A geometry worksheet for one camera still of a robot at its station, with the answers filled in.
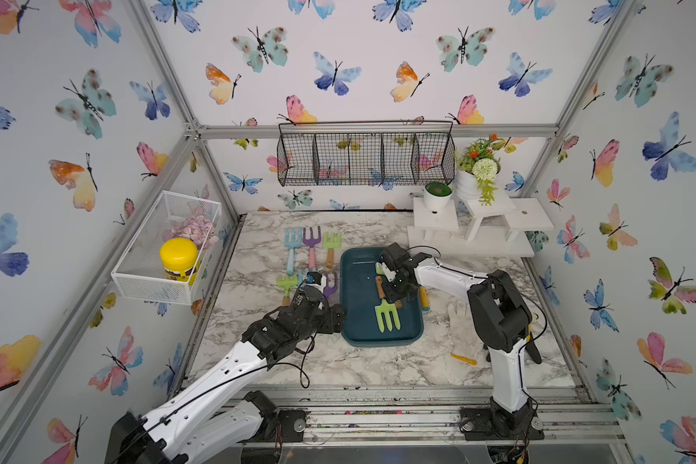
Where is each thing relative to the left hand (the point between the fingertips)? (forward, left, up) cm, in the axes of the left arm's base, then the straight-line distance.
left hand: (338, 309), depth 78 cm
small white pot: (+36, -32, +7) cm, 49 cm away
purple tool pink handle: (+15, +5, -15) cm, 22 cm away
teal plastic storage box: (+11, -6, -13) cm, 18 cm away
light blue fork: (+39, +20, -16) cm, 46 cm away
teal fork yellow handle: (+10, -27, -15) cm, 33 cm away
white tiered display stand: (+37, -47, -11) cm, 61 cm away
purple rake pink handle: (+38, +12, -16) cm, 43 cm away
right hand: (+13, -17, -13) cm, 26 cm away
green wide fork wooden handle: (+37, +5, -16) cm, 41 cm away
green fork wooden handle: (+7, -14, -14) cm, 21 cm away
